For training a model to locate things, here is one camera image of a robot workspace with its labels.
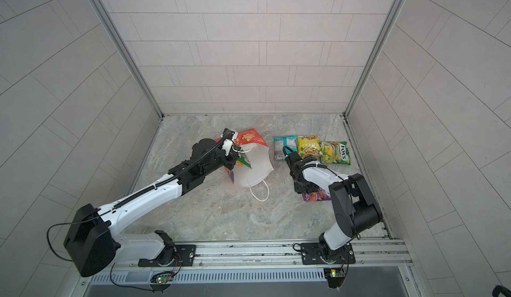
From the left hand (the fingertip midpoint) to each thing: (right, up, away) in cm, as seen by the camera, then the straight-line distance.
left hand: (243, 146), depth 78 cm
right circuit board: (+33, -44, -10) cm, 56 cm away
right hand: (+28, -21, +12) cm, 37 cm away
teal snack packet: (+22, 0, +23) cm, 32 cm away
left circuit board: (-24, -42, -14) cm, 50 cm away
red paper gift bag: (+3, +1, +3) cm, 5 cm away
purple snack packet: (+32, -21, +5) cm, 39 cm away
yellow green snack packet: (+31, -2, +20) cm, 37 cm away
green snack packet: (+43, -5, +18) cm, 47 cm away
